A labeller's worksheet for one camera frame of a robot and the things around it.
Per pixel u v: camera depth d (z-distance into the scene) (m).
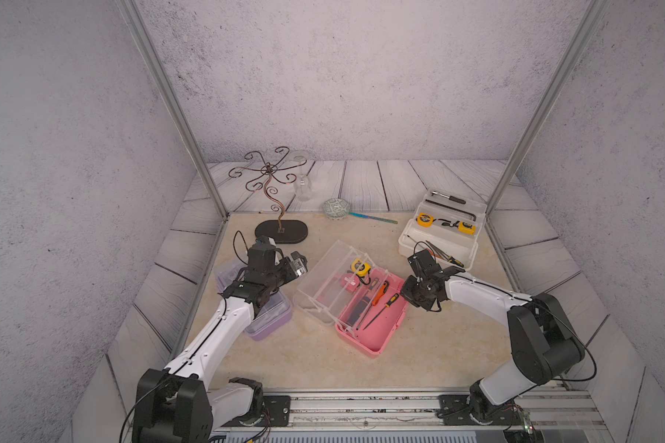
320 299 0.83
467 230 1.03
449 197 1.11
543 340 0.45
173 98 0.86
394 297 0.94
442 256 1.05
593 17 0.70
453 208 1.08
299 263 0.75
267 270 0.65
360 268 0.89
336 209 1.22
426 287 0.67
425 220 1.07
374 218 1.19
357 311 0.89
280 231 1.14
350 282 0.87
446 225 1.07
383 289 0.95
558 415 0.73
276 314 0.83
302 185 1.01
